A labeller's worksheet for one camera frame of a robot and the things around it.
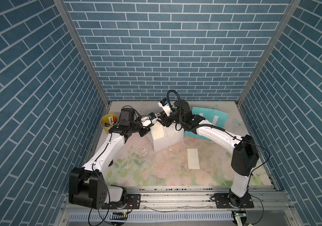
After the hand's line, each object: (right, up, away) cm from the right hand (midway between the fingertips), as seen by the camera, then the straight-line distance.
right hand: (160, 115), depth 81 cm
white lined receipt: (+21, -28, +8) cm, 36 cm away
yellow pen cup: (-35, -3, +12) cm, 37 cm away
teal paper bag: (+34, -1, +6) cm, 34 cm away
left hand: (-3, -4, 0) cm, 5 cm away
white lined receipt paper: (-2, -9, +1) cm, 9 cm away
